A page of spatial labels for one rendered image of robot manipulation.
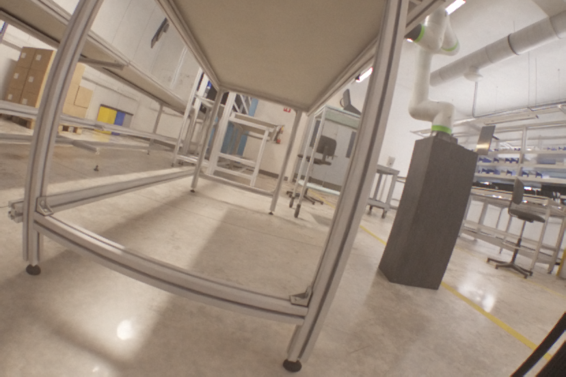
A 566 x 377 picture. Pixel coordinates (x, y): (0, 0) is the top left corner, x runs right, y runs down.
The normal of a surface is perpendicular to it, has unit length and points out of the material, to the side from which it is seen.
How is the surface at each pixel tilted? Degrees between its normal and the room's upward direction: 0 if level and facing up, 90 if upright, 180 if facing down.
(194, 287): 90
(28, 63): 90
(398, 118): 90
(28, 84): 90
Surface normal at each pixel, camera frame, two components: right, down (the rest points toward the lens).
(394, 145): 0.07, 0.03
